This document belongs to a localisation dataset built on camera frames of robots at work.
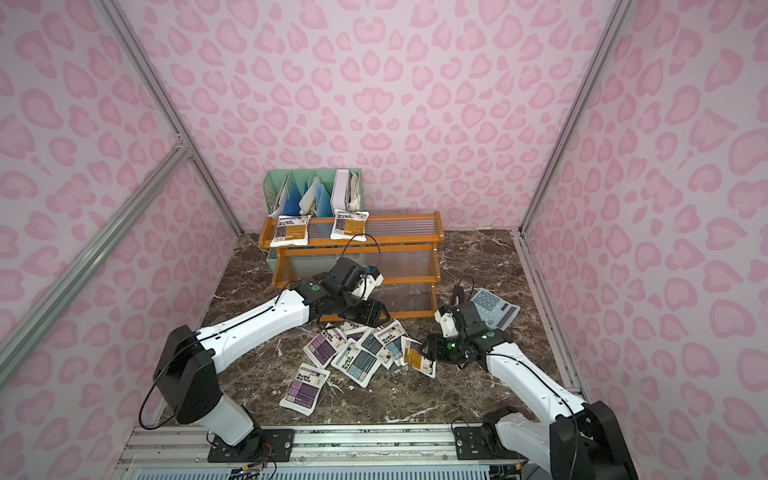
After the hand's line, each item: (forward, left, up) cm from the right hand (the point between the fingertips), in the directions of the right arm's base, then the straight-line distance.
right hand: (426, 351), depth 83 cm
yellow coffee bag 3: (-1, +4, -2) cm, 5 cm away
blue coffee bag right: (+6, +9, -4) cm, 12 cm away
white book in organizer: (+42, +27, +20) cm, 54 cm away
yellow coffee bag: (+23, +36, +25) cm, 49 cm away
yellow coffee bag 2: (+24, +21, +25) cm, 41 cm away
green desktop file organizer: (+43, +38, +20) cm, 61 cm away
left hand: (+7, +11, +9) cm, 16 cm away
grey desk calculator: (+15, -23, -5) cm, 27 cm away
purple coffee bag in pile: (+3, +30, -3) cm, 30 cm away
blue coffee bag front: (-2, +20, -4) cm, 21 cm away
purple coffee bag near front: (-9, +33, -5) cm, 35 cm away
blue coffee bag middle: (+4, +17, -4) cm, 17 cm away
